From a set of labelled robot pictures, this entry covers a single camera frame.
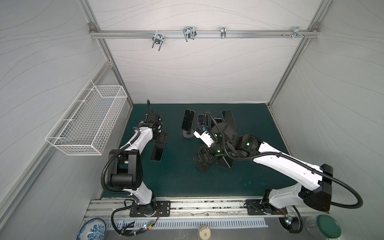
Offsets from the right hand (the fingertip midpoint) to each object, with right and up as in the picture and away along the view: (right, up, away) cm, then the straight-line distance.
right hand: (197, 149), depth 67 cm
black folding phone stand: (+2, -15, +23) cm, 28 cm away
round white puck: (+3, -32, -8) cm, 33 cm away
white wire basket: (-52, +9, +1) cm, 53 cm away
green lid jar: (+52, -31, -6) cm, 61 cm away
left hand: (-24, +3, +26) cm, 35 cm away
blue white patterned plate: (-48, -37, +1) cm, 60 cm away
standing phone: (+3, +11, +29) cm, 31 cm away
